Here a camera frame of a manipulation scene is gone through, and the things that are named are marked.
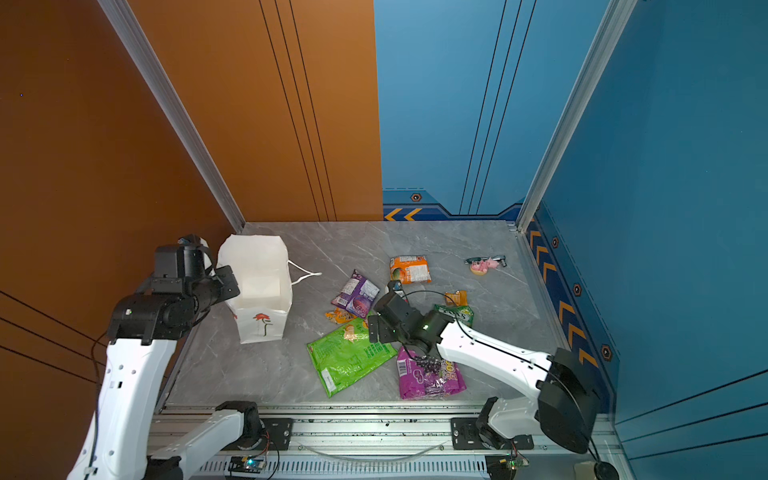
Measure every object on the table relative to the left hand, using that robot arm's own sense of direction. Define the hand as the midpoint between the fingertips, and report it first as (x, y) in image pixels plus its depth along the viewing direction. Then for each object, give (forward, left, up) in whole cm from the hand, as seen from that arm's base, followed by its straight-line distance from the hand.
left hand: (229, 274), depth 68 cm
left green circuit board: (-33, -3, -32) cm, 46 cm away
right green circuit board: (-32, -66, -30) cm, 79 cm away
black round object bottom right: (-34, -82, -19) cm, 91 cm away
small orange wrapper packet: (+12, -60, -28) cm, 67 cm away
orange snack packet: (+21, -43, -25) cm, 54 cm away
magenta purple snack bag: (-14, -47, -24) cm, 55 cm away
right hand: (-3, -35, -18) cm, 39 cm away
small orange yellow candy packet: (+3, -22, -26) cm, 34 cm away
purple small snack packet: (+11, -26, -26) cm, 38 cm away
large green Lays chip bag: (-7, -24, -28) cm, 38 cm away
